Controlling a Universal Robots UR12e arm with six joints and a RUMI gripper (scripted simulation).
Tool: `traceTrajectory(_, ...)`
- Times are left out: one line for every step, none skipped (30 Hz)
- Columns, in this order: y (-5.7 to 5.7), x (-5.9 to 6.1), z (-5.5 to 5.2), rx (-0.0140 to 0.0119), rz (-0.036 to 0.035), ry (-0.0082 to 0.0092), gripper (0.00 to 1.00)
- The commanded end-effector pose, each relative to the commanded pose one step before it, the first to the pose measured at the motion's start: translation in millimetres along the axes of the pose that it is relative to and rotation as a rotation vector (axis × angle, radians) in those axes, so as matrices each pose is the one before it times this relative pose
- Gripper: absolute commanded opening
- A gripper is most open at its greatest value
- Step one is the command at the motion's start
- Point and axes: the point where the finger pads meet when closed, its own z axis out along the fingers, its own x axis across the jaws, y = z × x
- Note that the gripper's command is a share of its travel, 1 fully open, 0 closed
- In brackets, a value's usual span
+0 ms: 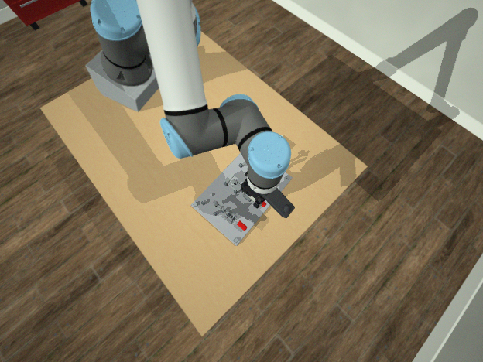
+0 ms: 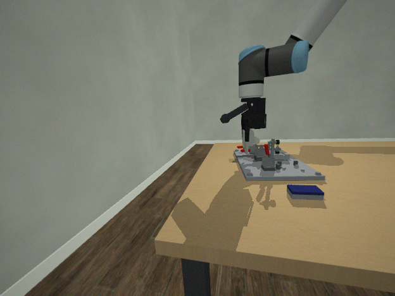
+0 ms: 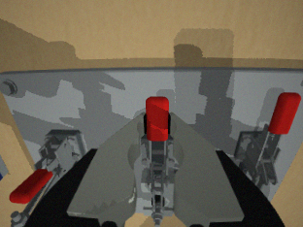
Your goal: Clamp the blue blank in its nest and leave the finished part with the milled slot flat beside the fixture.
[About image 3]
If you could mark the dark blue block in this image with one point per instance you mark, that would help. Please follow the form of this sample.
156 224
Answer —
3 168

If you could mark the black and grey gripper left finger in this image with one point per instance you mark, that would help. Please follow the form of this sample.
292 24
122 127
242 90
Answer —
100 187

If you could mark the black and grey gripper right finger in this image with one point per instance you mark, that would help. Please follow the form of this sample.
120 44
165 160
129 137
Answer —
210 189

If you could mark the grey metal fixture plate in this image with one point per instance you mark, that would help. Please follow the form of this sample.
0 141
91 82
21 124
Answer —
217 102

